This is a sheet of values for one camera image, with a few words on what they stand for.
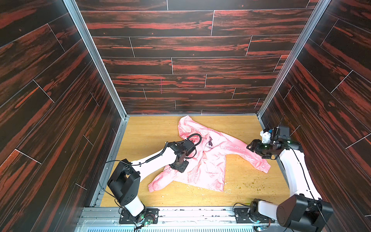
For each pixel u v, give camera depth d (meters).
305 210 0.39
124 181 0.44
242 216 0.73
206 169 0.90
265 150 0.66
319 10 0.67
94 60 0.84
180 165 0.71
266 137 0.72
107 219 0.73
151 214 0.74
